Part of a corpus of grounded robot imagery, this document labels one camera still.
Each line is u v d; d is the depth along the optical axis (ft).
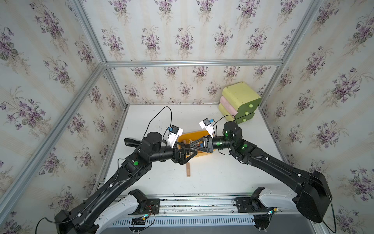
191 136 3.13
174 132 1.91
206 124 2.05
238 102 3.07
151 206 2.40
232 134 1.79
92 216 1.31
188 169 2.81
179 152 1.81
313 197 1.25
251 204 2.16
